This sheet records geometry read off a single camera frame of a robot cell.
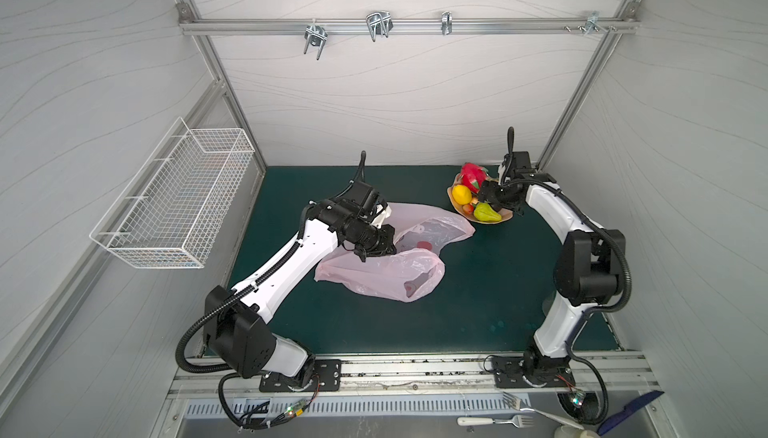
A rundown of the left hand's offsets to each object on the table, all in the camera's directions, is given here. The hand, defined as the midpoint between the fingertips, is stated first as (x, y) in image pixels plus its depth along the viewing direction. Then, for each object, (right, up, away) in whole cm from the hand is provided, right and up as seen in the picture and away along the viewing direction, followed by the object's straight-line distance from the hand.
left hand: (400, 246), depth 75 cm
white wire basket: (-54, +10, -6) cm, 55 cm away
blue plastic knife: (+53, -37, -6) cm, 66 cm away
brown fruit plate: (+36, +7, +22) cm, 42 cm away
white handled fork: (+27, -39, -7) cm, 48 cm away
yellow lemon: (+22, +13, +27) cm, 37 cm away
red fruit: (+9, -3, +23) cm, 25 cm away
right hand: (+32, +15, +20) cm, 40 cm away
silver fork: (+27, -36, -6) cm, 45 cm away
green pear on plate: (+29, +7, +24) cm, 38 cm away
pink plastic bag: (+3, -5, -5) cm, 7 cm away
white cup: (+38, -41, -8) cm, 56 cm away
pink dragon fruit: (+27, +20, +29) cm, 44 cm away
